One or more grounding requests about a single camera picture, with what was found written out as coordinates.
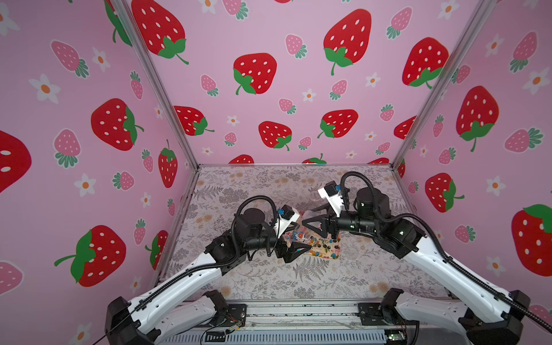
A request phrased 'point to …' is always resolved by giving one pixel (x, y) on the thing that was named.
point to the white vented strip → (286, 338)
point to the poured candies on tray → (325, 247)
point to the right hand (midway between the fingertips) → (305, 222)
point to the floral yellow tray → (287, 237)
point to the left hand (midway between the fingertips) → (305, 235)
